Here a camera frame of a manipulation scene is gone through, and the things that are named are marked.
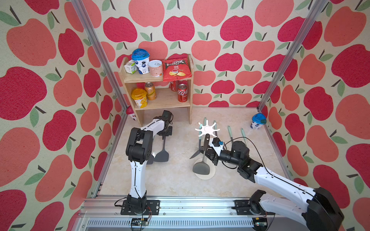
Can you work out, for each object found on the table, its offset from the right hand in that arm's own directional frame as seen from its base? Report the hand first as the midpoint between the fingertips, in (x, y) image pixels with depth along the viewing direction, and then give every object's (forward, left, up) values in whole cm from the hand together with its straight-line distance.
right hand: (202, 150), depth 73 cm
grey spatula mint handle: (+28, -21, -20) cm, 40 cm away
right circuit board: (-26, -32, -23) cm, 47 cm away
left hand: (+21, +25, -20) cm, 38 cm away
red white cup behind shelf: (+32, +54, -9) cm, 63 cm away
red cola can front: (+34, +14, +10) cm, 38 cm away
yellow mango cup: (+28, +40, +11) cm, 49 cm away
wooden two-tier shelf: (+38, +27, +1) cm, 46 cm away
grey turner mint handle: (+4, +24, -20) cm, 32 cm away
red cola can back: (+45, +21, +7) cm, 50 cm away
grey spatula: (-1, +31, -17) cm, 35 cm away
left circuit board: (-32, +30, -23) cm, 49 cm away
